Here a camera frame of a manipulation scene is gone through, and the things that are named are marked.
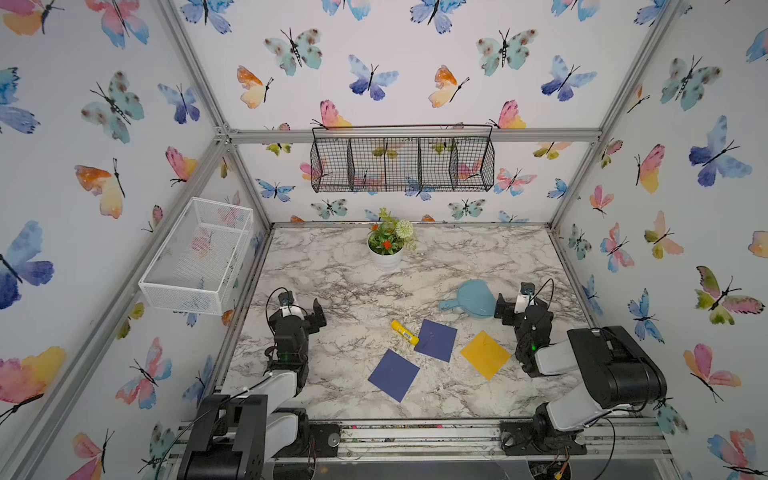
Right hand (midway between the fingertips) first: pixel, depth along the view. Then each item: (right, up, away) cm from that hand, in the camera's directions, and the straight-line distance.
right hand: (521, 293), depth 92 cm
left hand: (-65, -2, -4) cm, 65 cm away
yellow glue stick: (-36, -12, -1) cm, 37 cm away
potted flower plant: (-40, +17, +4) cm, 44 cm away
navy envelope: (-38, -22, -7) cm, 45 cm away
